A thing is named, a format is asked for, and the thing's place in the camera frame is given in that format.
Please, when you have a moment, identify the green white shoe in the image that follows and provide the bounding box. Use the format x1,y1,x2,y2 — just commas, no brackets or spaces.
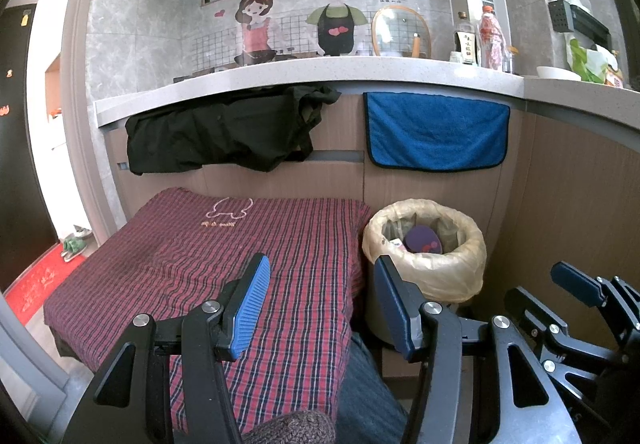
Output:
60,224,93,262

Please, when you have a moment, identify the trash bin with beige liner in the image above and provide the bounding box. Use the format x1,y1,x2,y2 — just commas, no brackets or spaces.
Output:
361,198,487,355

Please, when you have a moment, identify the person's left forearm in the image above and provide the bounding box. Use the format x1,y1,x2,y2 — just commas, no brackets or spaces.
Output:
240,410,337,444

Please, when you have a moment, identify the person's leg in jeans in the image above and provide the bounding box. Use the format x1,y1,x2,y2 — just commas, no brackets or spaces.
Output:
337,331,416,444

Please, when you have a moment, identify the green white plastic bag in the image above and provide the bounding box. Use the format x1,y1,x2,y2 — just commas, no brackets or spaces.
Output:
567,37,626,86

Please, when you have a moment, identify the red door mat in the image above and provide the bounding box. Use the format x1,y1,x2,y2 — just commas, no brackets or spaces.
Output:
2,244,88,320

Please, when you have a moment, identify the red label plastic bottle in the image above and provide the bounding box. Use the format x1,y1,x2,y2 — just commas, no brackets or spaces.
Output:
479,7,507,71

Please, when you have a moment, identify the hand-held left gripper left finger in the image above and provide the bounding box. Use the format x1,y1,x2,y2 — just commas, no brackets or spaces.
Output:
60,253,271,444

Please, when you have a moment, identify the red plaid cloth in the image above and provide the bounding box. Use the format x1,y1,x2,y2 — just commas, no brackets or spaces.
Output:
44,187,372,435

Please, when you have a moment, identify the black cloth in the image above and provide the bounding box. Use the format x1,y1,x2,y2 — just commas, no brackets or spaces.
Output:
125,84,342,175

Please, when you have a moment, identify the wooden kitchen cabinet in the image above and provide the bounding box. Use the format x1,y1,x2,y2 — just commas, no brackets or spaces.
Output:
107,94,640,365

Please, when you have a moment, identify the dark sauce bottle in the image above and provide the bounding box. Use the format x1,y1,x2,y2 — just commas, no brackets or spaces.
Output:
454,12,482,66

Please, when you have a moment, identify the glass pot lid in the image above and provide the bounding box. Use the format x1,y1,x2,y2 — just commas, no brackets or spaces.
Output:
371,6,432,59

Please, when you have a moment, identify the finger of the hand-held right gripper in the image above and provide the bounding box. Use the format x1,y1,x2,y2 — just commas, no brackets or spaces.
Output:
551,261,640,350
505,287,621,375

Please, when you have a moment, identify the black door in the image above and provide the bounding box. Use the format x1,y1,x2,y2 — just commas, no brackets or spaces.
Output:
0,2,60,290

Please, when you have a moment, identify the blue towel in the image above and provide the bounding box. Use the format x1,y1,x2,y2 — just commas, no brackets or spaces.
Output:
363,92,512,171

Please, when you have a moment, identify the white bowl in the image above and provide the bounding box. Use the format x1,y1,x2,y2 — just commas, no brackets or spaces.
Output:
536,66,581,81

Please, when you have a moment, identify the white kitchen counter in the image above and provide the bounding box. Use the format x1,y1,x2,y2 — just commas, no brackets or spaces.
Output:
94,55,640,127

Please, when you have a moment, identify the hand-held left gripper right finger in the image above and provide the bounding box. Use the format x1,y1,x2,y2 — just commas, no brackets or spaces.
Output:
374,255,573,444

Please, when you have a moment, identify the black wall rack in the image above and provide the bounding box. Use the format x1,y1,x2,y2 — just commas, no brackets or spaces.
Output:
547,0,612,45

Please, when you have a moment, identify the cartoon wall sticker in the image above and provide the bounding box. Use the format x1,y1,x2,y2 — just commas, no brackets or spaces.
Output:
200,0,418,65

